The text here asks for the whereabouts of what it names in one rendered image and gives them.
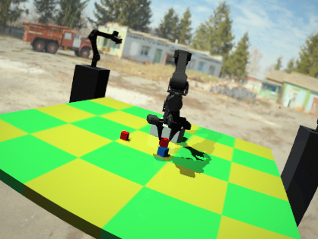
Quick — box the red cube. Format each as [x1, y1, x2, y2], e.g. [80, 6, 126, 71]
[159, 137, 169, 148]
[120, 131, 129, 141]

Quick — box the blue cube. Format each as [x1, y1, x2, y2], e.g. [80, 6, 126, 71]
[157, 147, 169, 158]

